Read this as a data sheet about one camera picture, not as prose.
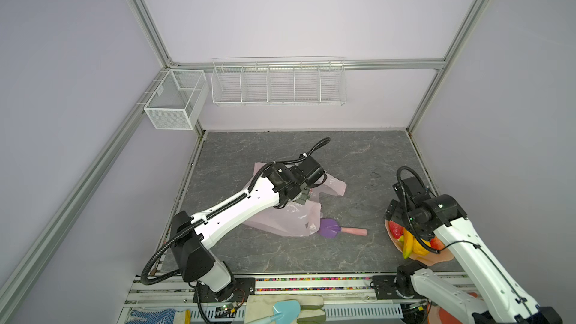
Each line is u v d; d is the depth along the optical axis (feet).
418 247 2.50
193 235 1.35
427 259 2.51
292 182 1.63
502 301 1.27
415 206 1.74
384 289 2.41
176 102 3.35
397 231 2.62
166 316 2.25
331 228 2.78
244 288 2.43
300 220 2.37
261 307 2.29
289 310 2.26
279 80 3.21
